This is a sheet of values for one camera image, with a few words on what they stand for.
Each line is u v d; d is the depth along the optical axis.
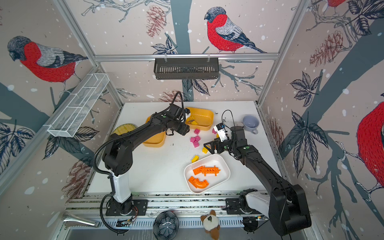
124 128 1.04
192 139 0.98
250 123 1.06
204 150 0.92
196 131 1.01
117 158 0.50
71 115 0.73
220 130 0.73
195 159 0.88
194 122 1.05
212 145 0.72
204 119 1.10
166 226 0.68
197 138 0.98
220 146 0.72
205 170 0.83
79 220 0.67
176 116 0.74
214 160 0.88
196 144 0.96
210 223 0.67
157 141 0.91
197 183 0.80
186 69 1.06
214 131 0.76
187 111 0.84
